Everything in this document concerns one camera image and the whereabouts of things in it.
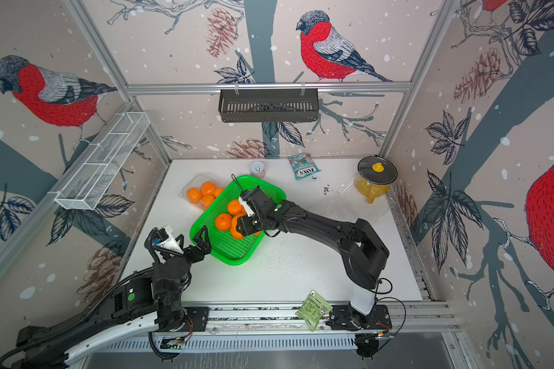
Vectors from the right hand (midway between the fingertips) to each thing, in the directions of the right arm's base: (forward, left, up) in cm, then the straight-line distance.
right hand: (243, 223), depth 82 cm
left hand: (-7, +11, +9) cm, 16 cm away
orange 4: (-1, +3, +3) cm, 4 cm away
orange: (+19, +16, -6) cm, 25 cm away
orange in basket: (+12, +7, -9) cm, 17 cm away
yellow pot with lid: (+26, -54, -1) cm, 60 cm away
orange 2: (+17, +26, -7) cm, 32 cm away
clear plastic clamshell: (+20, +24, -8) cm, 32 cm away
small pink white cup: (+34, 0, -7) cm, 35 cm away
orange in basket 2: (+5, +10, -7) cm, 13 cm away
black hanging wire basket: (+53, -6, +16) cm, 56 cm away
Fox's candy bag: (+39, -23, -10) cm, 46 cm away
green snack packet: (-24, -26, -12) cm, 38 cm away
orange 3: (+14, +20, -7) cm, 25 cm away
